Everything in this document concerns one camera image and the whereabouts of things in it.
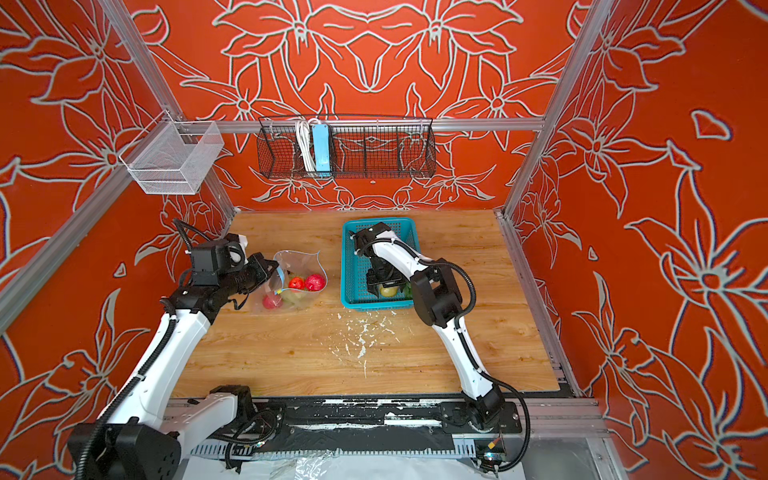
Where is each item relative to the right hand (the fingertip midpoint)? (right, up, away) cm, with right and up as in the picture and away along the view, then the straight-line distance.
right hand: (384, 290), depth 94 cm
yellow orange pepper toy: (-25, +4, -13) cm, 28 cm away
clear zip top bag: (-36, -1, -5) cm, 36 cm away
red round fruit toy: (-20, +4, -11) cm, 23 cm away
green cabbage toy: (-28, -1, -6) cm, 28 cm away
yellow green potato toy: (+2, +1, -4) cm, 4 cm away
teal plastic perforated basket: (-10, +7, +7) cm, 14 cm away
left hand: (-28, +11, -17) cm, 35 cm away
